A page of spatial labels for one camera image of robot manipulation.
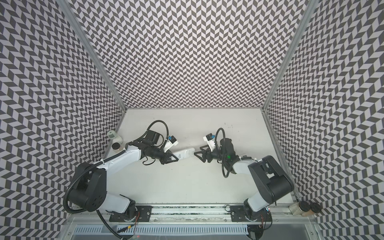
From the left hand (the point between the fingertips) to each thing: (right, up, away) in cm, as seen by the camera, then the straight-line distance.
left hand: (176, 159), depth 83 cm
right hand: (+12, +2, +2) cm, 13 cm away
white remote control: (+5, +3, 0) cm, 6 cm away
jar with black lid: (-35, +7, +3) cm, 36 cm away
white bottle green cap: (-41, +13, +8) cm, 43 cm away
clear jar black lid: (+60, -19, -14) cm, 64 cm away
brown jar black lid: (+69, -20, -13) cm, 72 cm away
